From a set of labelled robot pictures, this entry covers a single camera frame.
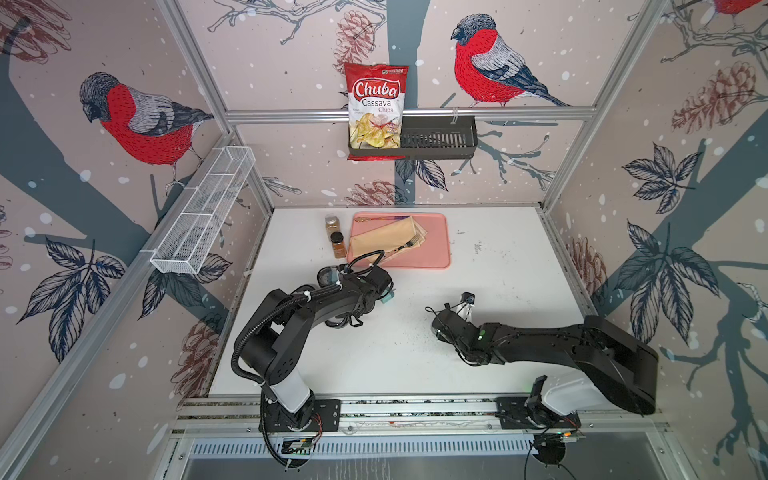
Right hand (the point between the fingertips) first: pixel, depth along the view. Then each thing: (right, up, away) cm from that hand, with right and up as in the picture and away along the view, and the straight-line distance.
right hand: (442, 324), depth 89 cm
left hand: (-28, +7, +2) cm, 29 cm away
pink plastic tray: (0, +21, +18) cm, 28 cm away
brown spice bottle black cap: (-34, +24, +12) cm, 43 cm away
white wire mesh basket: (-67, +33, -12) cm, 75 cm away
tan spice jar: (-37, +31, +15) cm, 50 cm away
